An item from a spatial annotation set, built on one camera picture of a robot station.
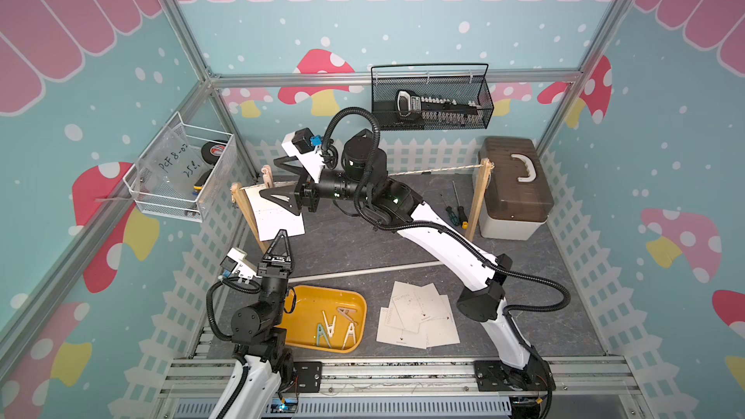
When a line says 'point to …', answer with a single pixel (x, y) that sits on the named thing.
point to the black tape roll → (212, 150)
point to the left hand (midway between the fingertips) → (293, 233)
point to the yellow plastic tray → (303, 310)
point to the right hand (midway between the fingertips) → (270, 179)
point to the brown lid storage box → (518, 195)
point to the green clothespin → (320, 333)
